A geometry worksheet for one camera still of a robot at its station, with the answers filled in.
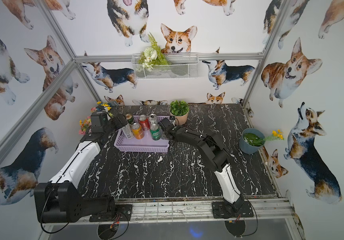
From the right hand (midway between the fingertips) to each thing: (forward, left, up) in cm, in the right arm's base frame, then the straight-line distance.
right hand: (170, 129), depth 99 cm
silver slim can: (-2, +27, +1) cm, 28 cm away
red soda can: (+4, +17, +2) cm, 18 cm away
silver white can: (+3, +11, +7) cm, 13 cm away
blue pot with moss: (-9, -51, -1) cm, 52 cm away
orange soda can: (-3, +21, +2) cm, 21 cm away
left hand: (-3, +28, +18) cm, 33 cm away
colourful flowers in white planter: (-2, +51, +9) cm, 52 cm away
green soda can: (-3, +9, +3) cm, 10 cm away
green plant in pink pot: (+11, -6, +7) cm, 14 cm away
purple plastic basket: (-9, +15, -3) cm, 18 cm away
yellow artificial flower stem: (-13, -59, +10) cm, 61 cm away
